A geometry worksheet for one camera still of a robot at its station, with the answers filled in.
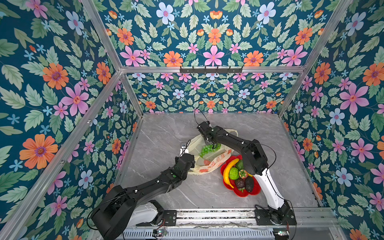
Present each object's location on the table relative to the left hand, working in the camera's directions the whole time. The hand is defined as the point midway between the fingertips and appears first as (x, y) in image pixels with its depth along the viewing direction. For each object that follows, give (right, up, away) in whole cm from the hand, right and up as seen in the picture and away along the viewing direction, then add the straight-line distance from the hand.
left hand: (191, 150), depth 84 cm
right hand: (+13, +6, +17) cm, 23 cm away
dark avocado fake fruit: (+32, -18, -3) cm, 37 cm away
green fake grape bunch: (+11, -1, +11) cm, 16 cm away
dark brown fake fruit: (+27, -17, -4) cm, 33 cm away
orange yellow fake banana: (+20, -13, -2) cm, 24 cm away
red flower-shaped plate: (+31, -11, -19) cm, 38 cm away
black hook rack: (+11, +49, +9) cm, 51 cm away
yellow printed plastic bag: (+12, -7, 0) cm, 13 cm away
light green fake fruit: (+24, -13, -2) cm, 27 cm away
